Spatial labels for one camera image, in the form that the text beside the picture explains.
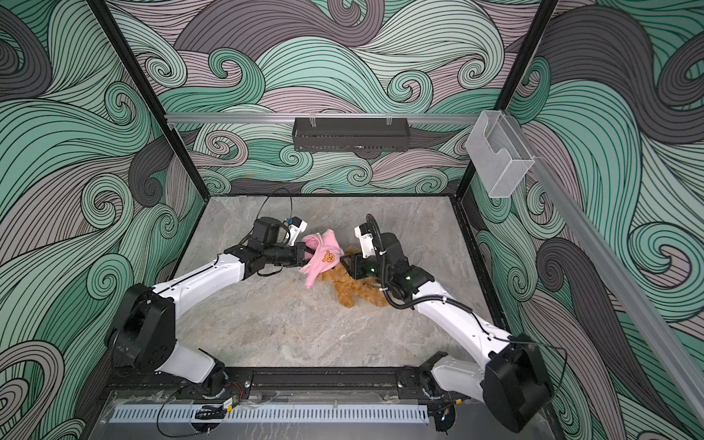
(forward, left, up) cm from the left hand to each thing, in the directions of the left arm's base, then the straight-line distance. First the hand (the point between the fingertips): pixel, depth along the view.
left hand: (321, 255), depth 82 cm
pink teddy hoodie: (0, -2, +3) cm, 4 cm away
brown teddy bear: (-7, -10, -11) cm, 16 cm away
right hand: (-3, -7, +3) cm, 8 cm away
